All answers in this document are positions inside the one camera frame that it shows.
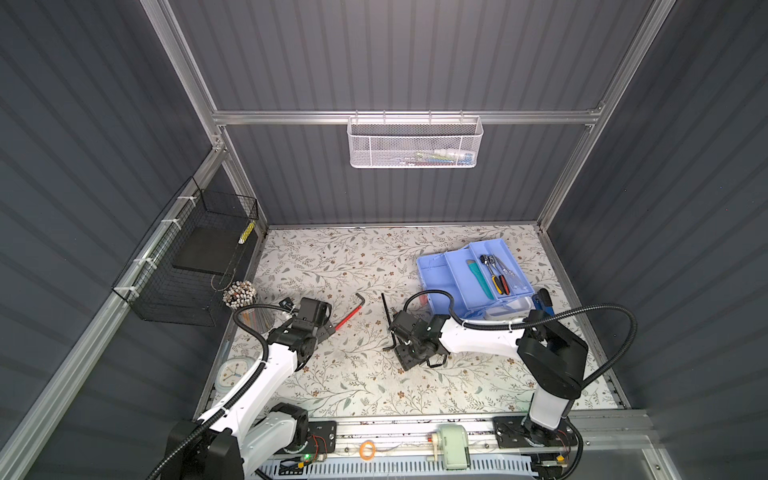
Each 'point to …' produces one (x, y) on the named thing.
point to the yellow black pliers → (503, 282)
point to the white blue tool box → (477, 282)
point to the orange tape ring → (361, 450)
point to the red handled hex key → (350, 316)
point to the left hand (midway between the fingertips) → (312, 331)
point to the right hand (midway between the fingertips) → (409, 357)
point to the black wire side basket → (183, 269)
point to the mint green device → (453, 442)
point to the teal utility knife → (479, 276)
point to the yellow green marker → (247, 232)
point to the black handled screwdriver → (497, 281)
